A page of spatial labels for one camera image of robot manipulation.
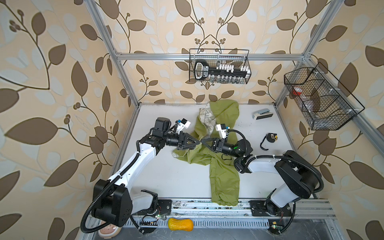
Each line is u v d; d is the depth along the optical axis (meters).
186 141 0.65
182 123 0.71
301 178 0.45
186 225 0.67
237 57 0.91
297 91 0.81
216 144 0.69
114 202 0.40
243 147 0.62
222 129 0.72
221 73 0.84
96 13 0.74
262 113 1.12
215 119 1.05
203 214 0.74
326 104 0.72
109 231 0.67
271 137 0.98
